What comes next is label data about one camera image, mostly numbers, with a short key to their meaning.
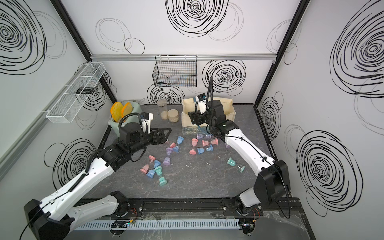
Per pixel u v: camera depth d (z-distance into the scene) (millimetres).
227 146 937
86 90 784
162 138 628
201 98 663
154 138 619
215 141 947
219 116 588
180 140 965
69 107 738
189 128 970
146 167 866
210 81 549
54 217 386
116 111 889
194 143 960
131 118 917
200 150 917
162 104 1018
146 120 611
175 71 1238
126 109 886
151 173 824
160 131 628
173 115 1061
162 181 791
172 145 931
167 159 872
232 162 867
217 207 756
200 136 985
